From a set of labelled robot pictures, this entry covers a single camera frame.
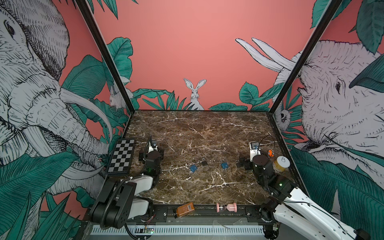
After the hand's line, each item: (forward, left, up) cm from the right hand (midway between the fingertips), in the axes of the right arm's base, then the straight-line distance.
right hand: (248, 150), depth 77 cm
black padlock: (+2, +22, -19) cm, 30 cm away
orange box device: (-25, +33, -14) cm, 44 cm away
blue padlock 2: (0, +9, -18) cm, 21 cm away
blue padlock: (-2, +29, -19) cm, 34 cm away
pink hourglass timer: (-24, +10, -17) cm, 30 cm away
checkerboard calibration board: (0, +73, -14) cm, 74 cm away
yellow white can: (-1, -23, -14) cm, 27 cm away
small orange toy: (+8, -21, -18) cm, 29 cm away
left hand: (+7, +55, -8) cm, 56 cm away
